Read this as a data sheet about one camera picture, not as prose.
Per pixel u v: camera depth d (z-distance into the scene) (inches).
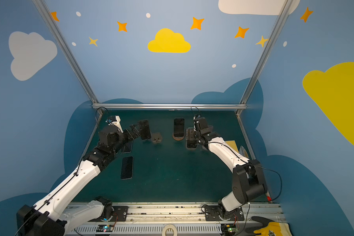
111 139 21.9
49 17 28.4
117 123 26.6
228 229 28.0
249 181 17.6
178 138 41.1
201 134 26.6
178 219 28.9
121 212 29.7
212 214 29.2
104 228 27.9
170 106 45.3
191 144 39.5
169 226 27.9
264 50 33.9
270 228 27.2
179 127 37.5
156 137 39.8
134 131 27.0
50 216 15.3
